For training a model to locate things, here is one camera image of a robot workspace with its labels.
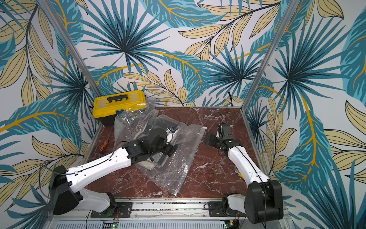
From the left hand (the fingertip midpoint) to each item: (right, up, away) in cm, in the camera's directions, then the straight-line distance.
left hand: (169, 140), depth 76 cm
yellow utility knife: (+42, -22, +9) cm, 48 cm away
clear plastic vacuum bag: (-27, +8, +19) cm, 34 cm away
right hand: (+24, -1, +11) cm, 27 cm away
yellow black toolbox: (-46, +20, +20) cm, 53 cm away
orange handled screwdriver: (-45, -7, +17) cm, 48 cm away
